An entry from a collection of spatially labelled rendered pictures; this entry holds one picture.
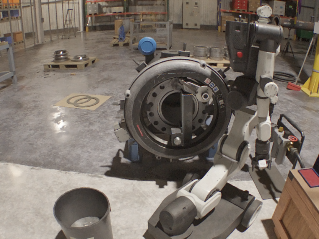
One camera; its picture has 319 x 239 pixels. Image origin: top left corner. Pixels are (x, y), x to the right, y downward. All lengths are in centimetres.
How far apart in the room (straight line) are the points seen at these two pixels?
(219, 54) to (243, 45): 452
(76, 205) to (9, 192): 85
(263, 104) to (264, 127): 12
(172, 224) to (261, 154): 63
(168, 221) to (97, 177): 98
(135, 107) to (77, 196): 68
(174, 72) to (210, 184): 71
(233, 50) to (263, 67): 21
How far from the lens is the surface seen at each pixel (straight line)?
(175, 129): 167
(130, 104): 161
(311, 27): 940
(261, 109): 130
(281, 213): 164
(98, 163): 225
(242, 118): 152
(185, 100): 159
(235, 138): 151
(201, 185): 144
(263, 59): 123
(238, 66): 137
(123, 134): 175
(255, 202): 162
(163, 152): 178
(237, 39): 135
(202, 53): 576
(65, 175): 218
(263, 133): 133
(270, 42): 122
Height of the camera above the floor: 129
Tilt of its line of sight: 26 degrees down
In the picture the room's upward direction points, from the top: straight up
